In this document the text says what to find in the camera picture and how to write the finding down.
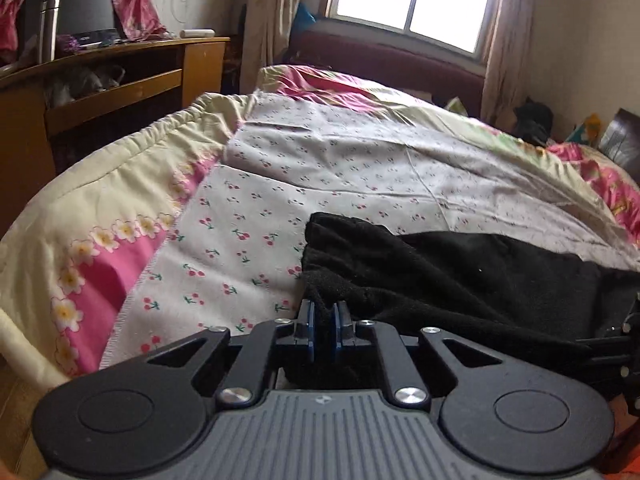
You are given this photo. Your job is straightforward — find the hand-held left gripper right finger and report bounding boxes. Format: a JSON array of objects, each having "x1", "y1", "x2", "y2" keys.
[{"x1": 332, "y1": 300, "x2": 503, "y2": 408}]

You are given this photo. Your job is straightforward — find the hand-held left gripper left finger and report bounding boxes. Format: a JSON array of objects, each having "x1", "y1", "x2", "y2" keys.
[{"x1": 145, "y1": 300, "x2": 316, "y2": 408}]

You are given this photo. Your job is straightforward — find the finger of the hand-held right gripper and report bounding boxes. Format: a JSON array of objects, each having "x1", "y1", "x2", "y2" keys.
[{"x1": 575, "y1": 292, "x2": 640, "y2": 408}]

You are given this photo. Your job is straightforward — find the black pants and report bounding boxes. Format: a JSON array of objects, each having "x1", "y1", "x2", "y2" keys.
[{"x1": 280, "y1": 211, "x2": 640, "y2": 396}]

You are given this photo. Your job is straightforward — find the white cherry print bed sheet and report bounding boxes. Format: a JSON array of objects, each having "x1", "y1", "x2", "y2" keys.
[{"x1": 100, "y1": 92, "x2": 636, "y2": 371}]

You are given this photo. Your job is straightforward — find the dark glossy wooden board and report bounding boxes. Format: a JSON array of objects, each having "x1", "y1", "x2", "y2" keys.
[{"x1": 597, "y1": 107, "x2": 640, "y2": 182}]

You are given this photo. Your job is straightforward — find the colourful printed box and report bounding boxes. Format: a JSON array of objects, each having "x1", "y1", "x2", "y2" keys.
[{"x1": 565, "y1": 112, "x2": 604, "y2": 149}]

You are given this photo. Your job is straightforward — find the black cloth bundle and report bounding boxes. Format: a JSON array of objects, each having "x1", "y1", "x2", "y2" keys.
[{"x1": 512, "y1": 97, "x2": 554, "y2": 147}]

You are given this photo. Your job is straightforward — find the pink floral quilt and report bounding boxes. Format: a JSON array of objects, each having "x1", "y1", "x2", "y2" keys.
[{"x1": 0, "y1": 62, "x2": 640, "y2": 391}]

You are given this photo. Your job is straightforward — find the maroon upholstered headboard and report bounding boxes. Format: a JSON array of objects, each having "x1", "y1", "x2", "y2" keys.
[{"x1": 290, "y1": 30, "x2": 488, "y2": 122}]

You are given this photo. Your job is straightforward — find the blue plastic bag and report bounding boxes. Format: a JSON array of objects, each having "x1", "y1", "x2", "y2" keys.
[{"x1": 292, "y1": 2, "x2": 319, "y2": 29}]

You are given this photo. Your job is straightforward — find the beige patterned curtain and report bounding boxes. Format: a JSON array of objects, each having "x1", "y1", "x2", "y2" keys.
[
  {"x1": 240, "y1": 0, "x2": 341, "y2": 96},
  {"x1": 480, "y1": 0, "x2": 540, "y2": 136}
]

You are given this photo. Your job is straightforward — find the grey cloth bundle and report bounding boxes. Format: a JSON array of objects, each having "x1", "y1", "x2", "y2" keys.
[{"x1": 47, "y1": 65, "x2": 127, "y2": 107}]

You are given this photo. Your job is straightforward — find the wooden desk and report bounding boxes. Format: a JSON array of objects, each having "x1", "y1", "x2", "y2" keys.
[{"x1": 0, "y1": 36, "x2": 232, "y2": 233}]

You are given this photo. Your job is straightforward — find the pink floral cover cloth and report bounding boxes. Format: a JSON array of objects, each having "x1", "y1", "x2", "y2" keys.
[{"x1": 0, "y1": 0, "x2": 169, "y2": 63}]

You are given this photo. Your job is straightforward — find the steel thermos flask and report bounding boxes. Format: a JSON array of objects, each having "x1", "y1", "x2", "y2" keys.
[{"x1": 39, "y1": 0, "x2": 61, "y2": 64}]

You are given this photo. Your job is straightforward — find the black television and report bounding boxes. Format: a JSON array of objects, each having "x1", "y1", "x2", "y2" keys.
[{"x1": 22, "y1": 0, "x2": 122, "y2": 45}]

